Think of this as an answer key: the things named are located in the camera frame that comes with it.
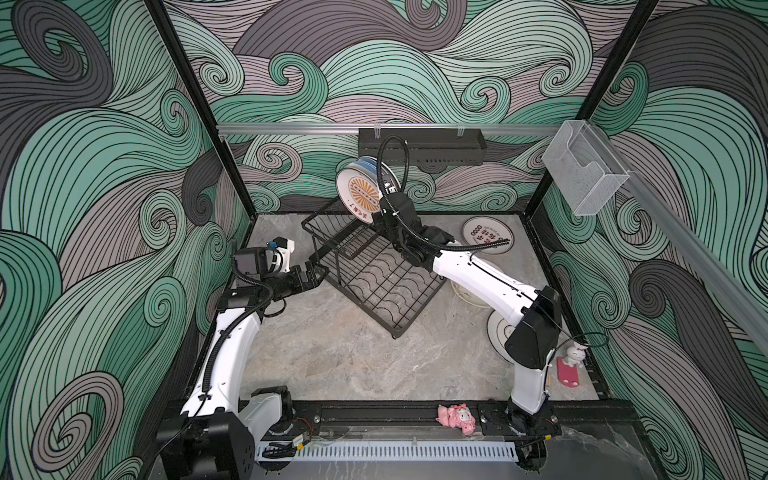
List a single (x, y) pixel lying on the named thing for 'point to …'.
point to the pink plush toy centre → (457, 416)
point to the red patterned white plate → (488, 229)
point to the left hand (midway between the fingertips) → (317, 272)
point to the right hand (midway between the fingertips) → (388, 202)
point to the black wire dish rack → (360, 260)
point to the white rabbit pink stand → (568, 366)
